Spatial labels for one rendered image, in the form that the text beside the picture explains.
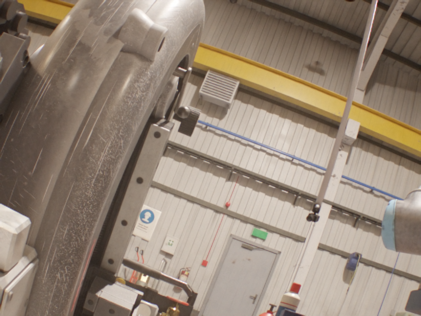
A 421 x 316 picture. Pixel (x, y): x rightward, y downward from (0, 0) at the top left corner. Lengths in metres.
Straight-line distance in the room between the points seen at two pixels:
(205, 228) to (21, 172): 11.16
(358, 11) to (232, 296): 6.93
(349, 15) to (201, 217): 5.74
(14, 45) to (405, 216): 1.20
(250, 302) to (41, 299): 11.02
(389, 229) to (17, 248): 1.21
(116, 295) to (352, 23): 12.10
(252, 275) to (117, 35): 11.05
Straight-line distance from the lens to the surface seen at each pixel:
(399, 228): 1.48
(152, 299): 1.63
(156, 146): 0.83
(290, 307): 1.85
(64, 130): 0.49
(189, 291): 1.71
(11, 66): 0.50
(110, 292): 0.88
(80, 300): 0.95
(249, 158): 11.99
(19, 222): 0.42
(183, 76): 0.80
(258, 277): 11.53
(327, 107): 11.99
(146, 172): 0.84
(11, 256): 0.41
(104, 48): 0.53
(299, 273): 11.36
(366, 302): 12.15
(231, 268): 11.49
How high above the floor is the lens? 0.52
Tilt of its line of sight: 15 degrees up
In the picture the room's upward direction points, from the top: 22 degrees clockwise
